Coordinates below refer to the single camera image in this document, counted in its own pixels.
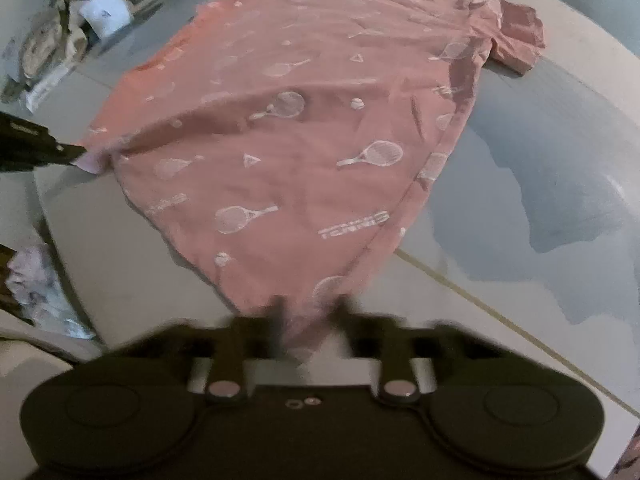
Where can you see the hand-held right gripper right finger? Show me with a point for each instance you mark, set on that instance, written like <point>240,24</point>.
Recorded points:
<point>345,320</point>

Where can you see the pink racket print shirt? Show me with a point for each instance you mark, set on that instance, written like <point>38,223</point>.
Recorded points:
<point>300,135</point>

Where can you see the white small carton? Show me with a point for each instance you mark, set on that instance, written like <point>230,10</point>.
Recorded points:
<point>106,12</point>

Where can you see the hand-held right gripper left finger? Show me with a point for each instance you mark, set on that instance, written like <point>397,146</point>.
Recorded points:
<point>276,320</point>

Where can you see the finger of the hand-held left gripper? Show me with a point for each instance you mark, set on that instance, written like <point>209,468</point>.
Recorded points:
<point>45,150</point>

